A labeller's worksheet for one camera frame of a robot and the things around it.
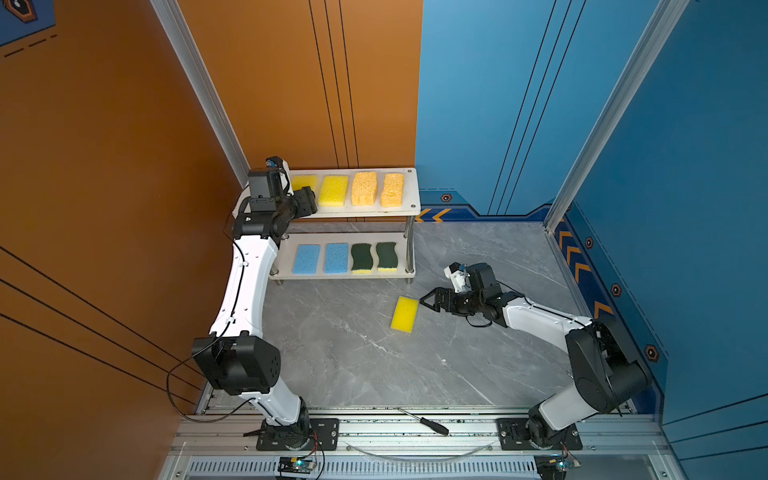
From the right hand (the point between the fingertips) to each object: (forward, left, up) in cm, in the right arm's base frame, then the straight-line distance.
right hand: (429, 303), depth 88 cm
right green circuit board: (-38, -27, -11) cm, 48 cm away
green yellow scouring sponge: (+17, +21, 0) cm, 27 cm away
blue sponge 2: (+18, +30, 0) cm, 35 cm away
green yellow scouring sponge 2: (+18, +13, +1) cm, 22 cm away
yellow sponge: (+1, +7, -7) cm, 10 cm away
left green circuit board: (-38, +34, -10) cm, 52 cm away
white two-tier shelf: (+19, +22, +26) cm, 39 cm away
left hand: (+17, +34, +29) cm, 48 cm away
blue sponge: (+18, +40, 0) cm, 44 cm away
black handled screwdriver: (-30, 0, -9) cm, 32 cm away
